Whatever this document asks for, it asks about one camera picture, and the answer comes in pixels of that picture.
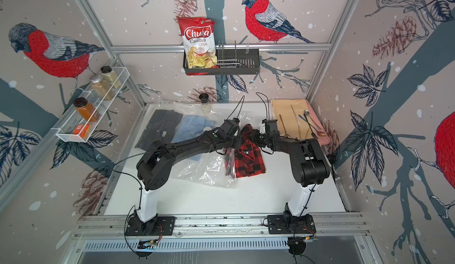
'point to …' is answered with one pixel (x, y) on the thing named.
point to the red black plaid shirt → (245, 160)
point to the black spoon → (312, 134)
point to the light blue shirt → (191, 126)
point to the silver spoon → (306, 112)
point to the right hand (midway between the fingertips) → (248, 135)
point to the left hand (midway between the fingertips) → (244, 138)
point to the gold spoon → (285, 134)
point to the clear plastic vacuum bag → (210, 171)
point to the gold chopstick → (298, 123)
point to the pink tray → (322, 137)
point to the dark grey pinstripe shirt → (160, 127)
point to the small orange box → (80, 129)
